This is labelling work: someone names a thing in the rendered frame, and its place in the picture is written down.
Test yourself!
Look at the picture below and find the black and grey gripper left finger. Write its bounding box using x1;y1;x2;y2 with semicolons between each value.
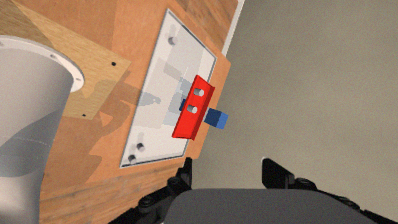
108;157;193;224

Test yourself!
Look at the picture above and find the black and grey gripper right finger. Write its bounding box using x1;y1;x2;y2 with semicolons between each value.
262;158;398;224

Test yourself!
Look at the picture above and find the grey cylinder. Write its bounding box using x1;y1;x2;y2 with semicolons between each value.
136;143;145;152
128;155;137;165
168;36;178;45
187;105;197;113
193;88;204;96

